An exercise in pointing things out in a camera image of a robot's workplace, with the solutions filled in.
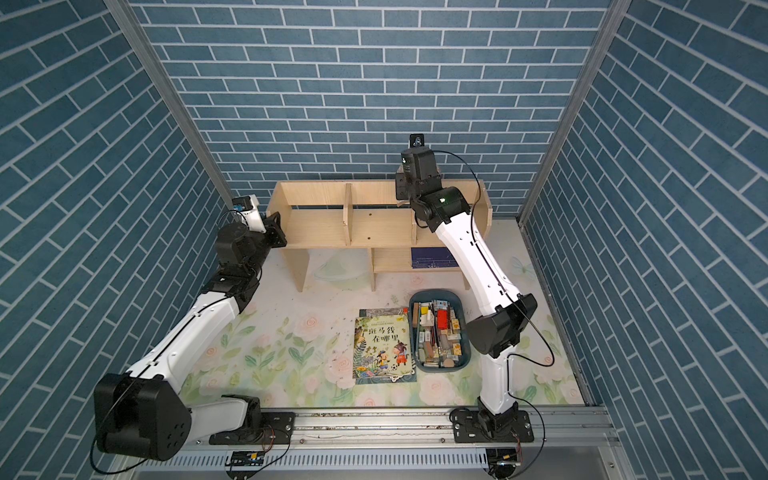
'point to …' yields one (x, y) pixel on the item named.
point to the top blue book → (432, 257)
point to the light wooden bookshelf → (366, 215)
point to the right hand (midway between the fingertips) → (416, 174)
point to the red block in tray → (442, 319)
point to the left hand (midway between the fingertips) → (288, 213)
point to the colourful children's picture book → (383, 349)
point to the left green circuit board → (251, 458)
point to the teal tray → (441, 330)
